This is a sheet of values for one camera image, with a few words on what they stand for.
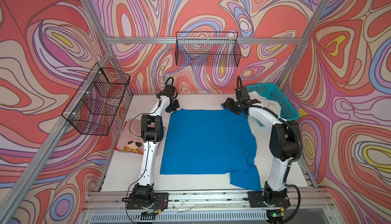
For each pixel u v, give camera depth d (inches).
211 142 35.9
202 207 28.8
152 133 26.9
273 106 42.3
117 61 38.8
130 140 33.9
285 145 20.2
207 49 37.8
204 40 34.0
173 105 37.6
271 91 45.4
